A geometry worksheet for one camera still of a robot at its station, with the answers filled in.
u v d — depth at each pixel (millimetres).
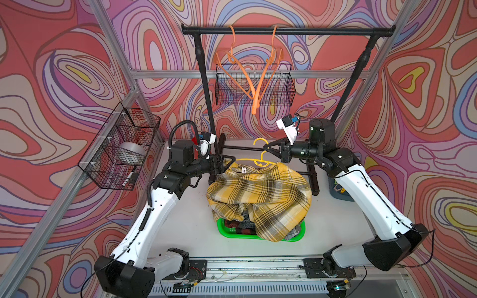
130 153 703
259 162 675
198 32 592
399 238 387
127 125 746
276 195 682
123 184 701
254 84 586
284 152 566
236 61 847
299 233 737
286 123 565
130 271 364
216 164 612
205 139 618
